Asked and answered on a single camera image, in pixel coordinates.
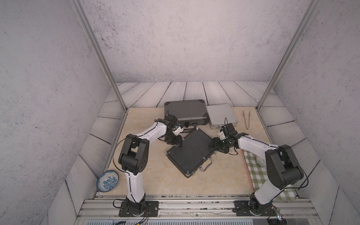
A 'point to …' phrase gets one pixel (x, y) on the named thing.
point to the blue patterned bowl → (107, 181)
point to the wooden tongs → (245, 121)
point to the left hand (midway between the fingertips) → (181, 145)
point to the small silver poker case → (216, 114)
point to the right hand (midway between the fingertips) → (212, 147)
